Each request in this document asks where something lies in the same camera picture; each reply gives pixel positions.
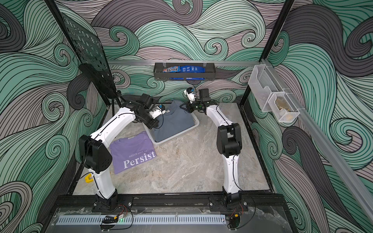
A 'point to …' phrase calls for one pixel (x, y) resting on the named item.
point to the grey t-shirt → (178, 118)
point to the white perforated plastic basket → (196, 123)
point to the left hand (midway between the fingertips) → (156, 122)
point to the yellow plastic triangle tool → (87, 178)
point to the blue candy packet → (184, 69)
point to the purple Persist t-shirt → (129, 152)
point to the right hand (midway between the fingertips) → (185, 105)
